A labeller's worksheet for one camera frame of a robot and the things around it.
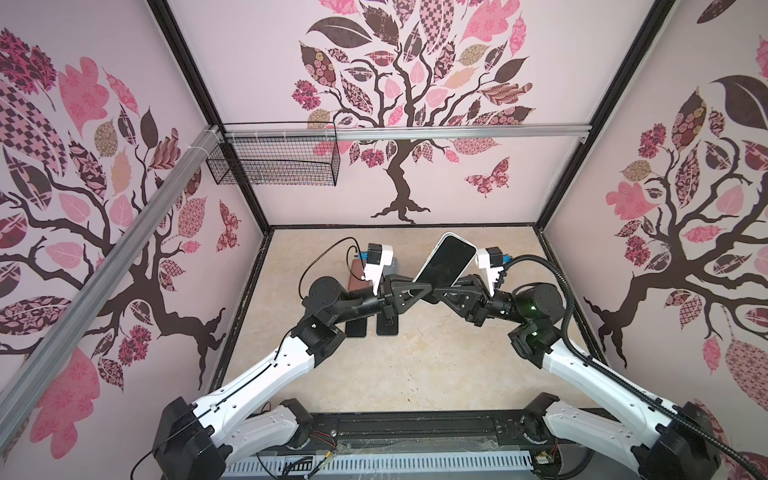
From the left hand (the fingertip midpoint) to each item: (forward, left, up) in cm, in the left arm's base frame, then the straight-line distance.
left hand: (431, 293), depth 56 cm
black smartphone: (+10, +10, -38) cm, 41 cm away
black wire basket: (+56, +37, -4) cm, 67 cm away
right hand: (0, -1, 0) cm, 1 cm away
